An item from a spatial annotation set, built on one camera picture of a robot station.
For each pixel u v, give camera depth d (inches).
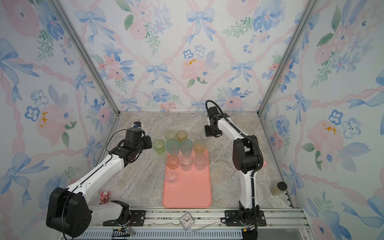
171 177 33.8
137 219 28.9
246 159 22.4
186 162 36.4
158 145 39.4
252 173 22.6
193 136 40.2
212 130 33.5
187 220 28.2
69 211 15.4
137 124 29.2
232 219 28.2
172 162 36.3
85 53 33.7
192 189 32.2
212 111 31.7
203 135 38.3
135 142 25.3
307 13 27.8
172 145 37.5
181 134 39.5
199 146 39.3
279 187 29.4
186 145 38.2
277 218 30.1
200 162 36.5
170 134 41.2
